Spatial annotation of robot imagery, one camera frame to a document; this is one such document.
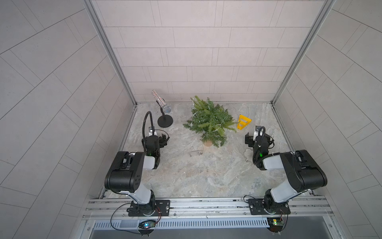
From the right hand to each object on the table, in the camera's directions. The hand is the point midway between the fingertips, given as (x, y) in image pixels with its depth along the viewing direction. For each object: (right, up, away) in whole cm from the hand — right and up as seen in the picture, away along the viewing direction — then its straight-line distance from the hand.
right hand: (255, 131), depth 94 cm
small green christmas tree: (-30, +7, -26) cm, 40 cm away
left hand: (-64, -1, +1) cm, 64 cm away
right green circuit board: (-1, -40, -26) cm, 48 cm away
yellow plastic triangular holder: (-4, +6, +11) cm, 13 cm away
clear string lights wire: (-40, +10, -20) cm, 46 cm away
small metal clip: (-36, -12, -7) cm, 39 cm away
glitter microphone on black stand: (-61, +6, +10) cm, 62 cm away
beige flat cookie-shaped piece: (-7, -12, -8) cm, 16 cm away
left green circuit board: (-59, -37, -29) cm, 76 cm away
